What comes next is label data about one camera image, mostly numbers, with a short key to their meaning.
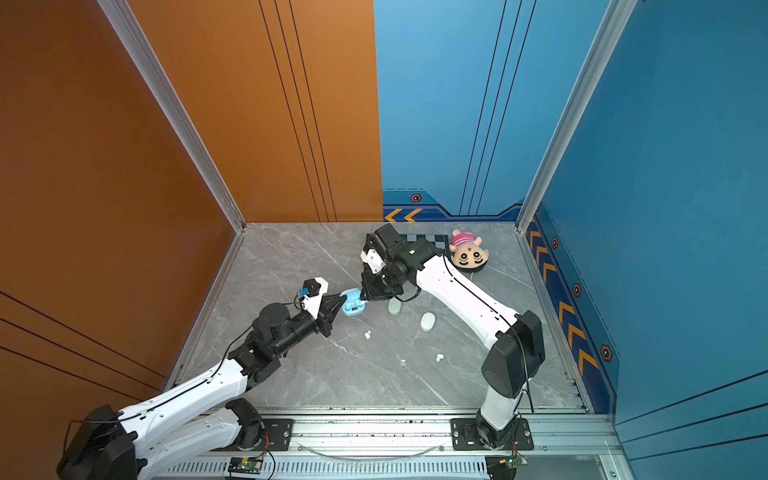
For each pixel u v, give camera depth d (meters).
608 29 0.72
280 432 0.73
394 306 0.94
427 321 0.92
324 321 0.66
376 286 0.67
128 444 0.41
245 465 0.72
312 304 0.65
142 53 0.76
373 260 0.72
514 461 0.70
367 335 0.89
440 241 1.13
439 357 0.85
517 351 0.42
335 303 0.71
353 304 0.76
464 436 0.72
